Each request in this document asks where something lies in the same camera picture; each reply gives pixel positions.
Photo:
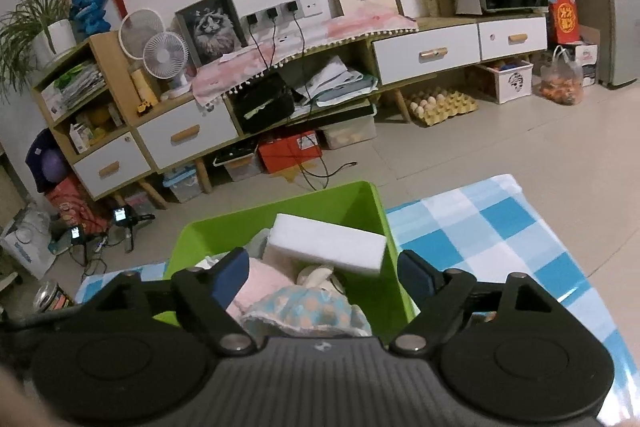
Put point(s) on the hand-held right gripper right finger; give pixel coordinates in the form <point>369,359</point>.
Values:
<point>415,272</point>

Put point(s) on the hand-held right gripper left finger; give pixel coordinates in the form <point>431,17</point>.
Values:
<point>232,272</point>

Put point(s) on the pink plush bunny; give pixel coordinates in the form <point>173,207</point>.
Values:
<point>265,279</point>

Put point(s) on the grey-green cloth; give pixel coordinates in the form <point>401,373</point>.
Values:
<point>256,243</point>

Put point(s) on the rabbit doll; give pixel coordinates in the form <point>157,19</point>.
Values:
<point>310,307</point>

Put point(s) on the white foam block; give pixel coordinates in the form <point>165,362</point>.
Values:
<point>325,247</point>

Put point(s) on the green plastic storage bin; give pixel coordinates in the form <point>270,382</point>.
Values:
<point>300,207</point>

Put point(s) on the metal can with dark label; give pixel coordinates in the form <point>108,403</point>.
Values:
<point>50,297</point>

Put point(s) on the blue and white checked blanket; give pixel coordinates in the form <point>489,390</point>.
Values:
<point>475,227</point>

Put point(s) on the white plastic bag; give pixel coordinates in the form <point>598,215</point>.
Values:
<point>25,242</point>

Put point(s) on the clear box with blue lid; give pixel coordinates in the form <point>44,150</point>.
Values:
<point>181,187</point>

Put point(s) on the red snack bag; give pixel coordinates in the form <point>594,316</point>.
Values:
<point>72,204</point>

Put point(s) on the red shoe box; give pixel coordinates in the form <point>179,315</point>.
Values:
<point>290,153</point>

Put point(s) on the white cabinet drawer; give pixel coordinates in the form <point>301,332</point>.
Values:
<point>112,167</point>
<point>512,38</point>
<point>185,134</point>
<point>425,54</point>

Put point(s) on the clear plastic storage box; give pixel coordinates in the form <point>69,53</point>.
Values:
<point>350,132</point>

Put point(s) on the purple ball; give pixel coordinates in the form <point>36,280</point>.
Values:
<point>54,164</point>

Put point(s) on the yellow egg tray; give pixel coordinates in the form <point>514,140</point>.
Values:
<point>440,107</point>

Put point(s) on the black box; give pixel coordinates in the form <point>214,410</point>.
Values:
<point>262,102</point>

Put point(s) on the pile of papers and cloths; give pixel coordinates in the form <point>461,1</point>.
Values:
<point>335,82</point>

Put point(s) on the yellow bottle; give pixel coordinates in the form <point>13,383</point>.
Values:
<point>142,84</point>

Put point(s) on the white printed storage box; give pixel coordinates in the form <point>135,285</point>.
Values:
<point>510,82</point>

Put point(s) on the wooden cabinet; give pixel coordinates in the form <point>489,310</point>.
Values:
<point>350,57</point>

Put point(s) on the small white desk fan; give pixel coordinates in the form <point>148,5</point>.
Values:
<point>165,54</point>

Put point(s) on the plastic bag of oranges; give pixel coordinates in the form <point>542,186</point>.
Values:
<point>562,82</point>

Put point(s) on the stack of papers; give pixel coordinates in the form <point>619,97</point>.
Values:
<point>75,87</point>

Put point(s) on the framed cat picture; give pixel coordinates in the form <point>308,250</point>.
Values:
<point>212,29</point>

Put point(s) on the pink table runner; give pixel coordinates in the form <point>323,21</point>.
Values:
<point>350,29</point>

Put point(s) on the large white fan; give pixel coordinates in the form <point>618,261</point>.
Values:
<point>137,29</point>

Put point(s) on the open cardboard box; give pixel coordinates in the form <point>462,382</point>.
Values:
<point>587,57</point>

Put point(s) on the potted green plant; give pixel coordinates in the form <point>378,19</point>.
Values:
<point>50,39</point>

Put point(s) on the blue cartoon figure toy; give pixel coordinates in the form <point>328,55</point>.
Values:
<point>92,12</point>

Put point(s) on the red gift box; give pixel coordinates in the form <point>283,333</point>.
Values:
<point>565,14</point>

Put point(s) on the white wall socket row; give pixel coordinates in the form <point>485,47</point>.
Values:
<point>310,9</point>

